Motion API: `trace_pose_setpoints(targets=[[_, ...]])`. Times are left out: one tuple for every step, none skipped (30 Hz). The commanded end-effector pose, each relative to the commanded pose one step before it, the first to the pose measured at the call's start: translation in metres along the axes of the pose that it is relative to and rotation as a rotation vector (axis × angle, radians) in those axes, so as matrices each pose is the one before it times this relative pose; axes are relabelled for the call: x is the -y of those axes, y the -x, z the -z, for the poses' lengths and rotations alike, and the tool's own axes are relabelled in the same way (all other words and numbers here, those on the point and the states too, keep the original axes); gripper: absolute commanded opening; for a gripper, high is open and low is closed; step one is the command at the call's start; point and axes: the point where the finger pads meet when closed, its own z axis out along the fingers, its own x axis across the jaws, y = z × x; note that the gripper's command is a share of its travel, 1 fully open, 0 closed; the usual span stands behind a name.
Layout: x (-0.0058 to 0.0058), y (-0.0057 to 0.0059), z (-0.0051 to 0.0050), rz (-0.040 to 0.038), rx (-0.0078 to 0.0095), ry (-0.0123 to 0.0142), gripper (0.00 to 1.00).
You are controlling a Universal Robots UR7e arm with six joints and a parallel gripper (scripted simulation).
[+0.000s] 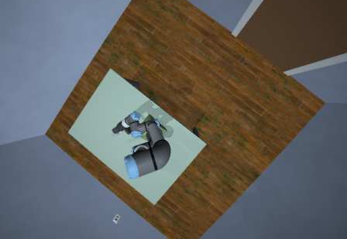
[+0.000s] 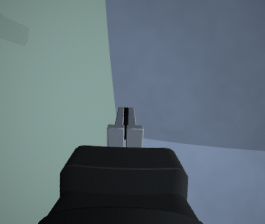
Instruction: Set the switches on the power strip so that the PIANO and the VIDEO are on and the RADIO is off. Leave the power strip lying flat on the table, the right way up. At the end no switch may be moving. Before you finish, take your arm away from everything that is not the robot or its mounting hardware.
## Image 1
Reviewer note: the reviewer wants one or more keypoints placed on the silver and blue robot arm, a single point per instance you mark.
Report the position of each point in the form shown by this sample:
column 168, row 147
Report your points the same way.
column 149, row 156

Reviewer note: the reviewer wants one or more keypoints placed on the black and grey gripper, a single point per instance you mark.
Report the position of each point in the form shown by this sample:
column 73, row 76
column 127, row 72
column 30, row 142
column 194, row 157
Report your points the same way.
column 121, row 126

